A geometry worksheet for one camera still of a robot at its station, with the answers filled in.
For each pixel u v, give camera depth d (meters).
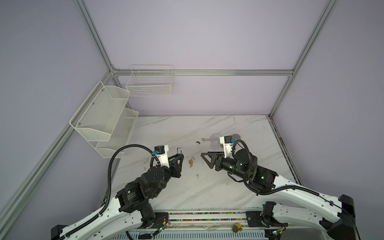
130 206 0.45
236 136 1.05
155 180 0.45
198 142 1.04
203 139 1.07
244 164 0.49
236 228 0.70
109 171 0.48
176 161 0.62
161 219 0.73
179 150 0.66
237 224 0.71
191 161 0.95
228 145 0.60
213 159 0.58
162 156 0.56
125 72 0.90
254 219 0.73
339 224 0.40
